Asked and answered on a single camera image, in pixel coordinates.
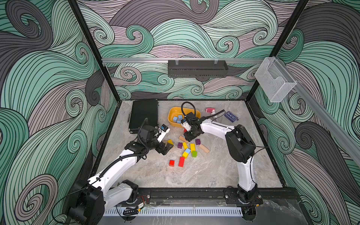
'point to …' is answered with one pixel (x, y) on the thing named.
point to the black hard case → (141, 109)
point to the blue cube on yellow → (188, 150)
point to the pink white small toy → (212, 110)
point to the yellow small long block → (184, 146)
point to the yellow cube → (185, 154)
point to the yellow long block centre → (192, 147)
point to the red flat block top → (184, 130)
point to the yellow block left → (170, 141)
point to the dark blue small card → (231, 116)
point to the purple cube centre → (180, 145)
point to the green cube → (194, 153)
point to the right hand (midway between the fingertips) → (188, 137)
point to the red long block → (181, 161)
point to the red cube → (171, 163)
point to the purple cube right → (198, 141)
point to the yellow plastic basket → (175, 115)
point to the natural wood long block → (204, 148)
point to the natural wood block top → (182, 138)
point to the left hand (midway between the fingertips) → (166, 139)
